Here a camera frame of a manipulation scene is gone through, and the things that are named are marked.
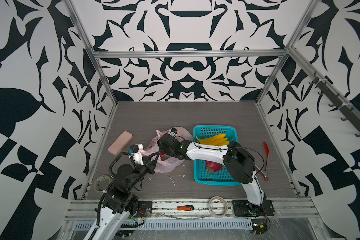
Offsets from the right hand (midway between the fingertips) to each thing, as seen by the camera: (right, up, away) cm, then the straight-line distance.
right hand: (157, 145), depth 87 cm
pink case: (-24, 0, +8) cm, 25 cm away
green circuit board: (+50, -34, -16) cm, 63 cm away
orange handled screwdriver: (+16, -28, -13) cm, 35 cm away
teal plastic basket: (+25, -16, -2) cm, 29 cm away
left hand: (+3, 0, -15) cm, 15 cm away
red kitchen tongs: (+66, -5, +6) cm, 67 cm away
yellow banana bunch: (+36, +2, +8) cm, 37 cm away
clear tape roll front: (+35, -30, -13) cm, 48 cm away
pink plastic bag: (+5, -7, -12) cm, 14 cm away
